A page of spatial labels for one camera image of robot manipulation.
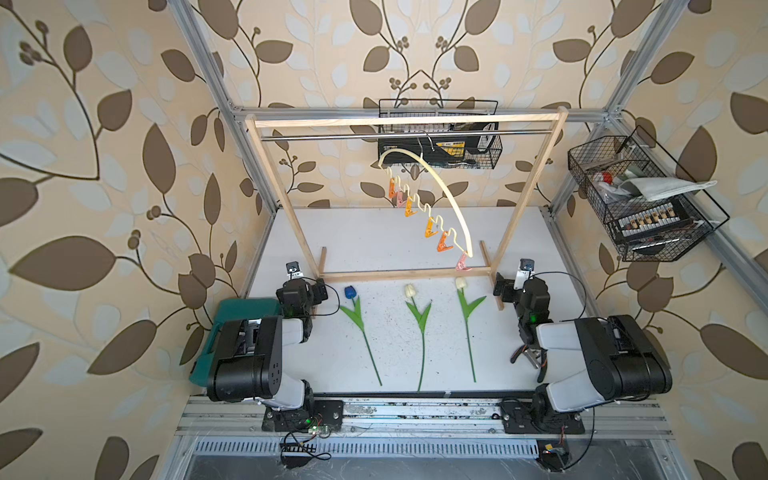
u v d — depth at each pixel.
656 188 0.63
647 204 0.71
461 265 0.64
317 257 1.07
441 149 0.83
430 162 0.89
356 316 0.91
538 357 0.83
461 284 0.96
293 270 0.82
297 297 0.72
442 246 0.69
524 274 0.80
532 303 0.71
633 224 0.69
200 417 0.75
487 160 0.91
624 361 0.46
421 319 0.91
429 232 0.72
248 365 0.44
